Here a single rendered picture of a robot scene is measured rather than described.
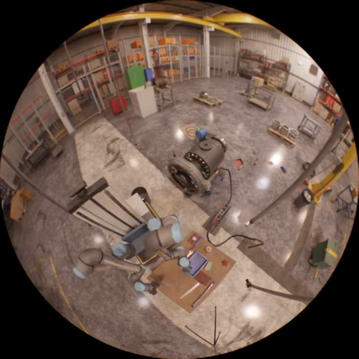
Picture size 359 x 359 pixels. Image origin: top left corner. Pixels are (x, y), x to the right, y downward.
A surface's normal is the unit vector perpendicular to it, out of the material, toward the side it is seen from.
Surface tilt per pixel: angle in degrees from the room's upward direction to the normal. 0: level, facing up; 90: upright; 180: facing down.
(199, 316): 0
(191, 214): 0
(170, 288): 0
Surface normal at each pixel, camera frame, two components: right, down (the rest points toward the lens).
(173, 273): -0.07, -0.56
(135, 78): 0.67, 0.58
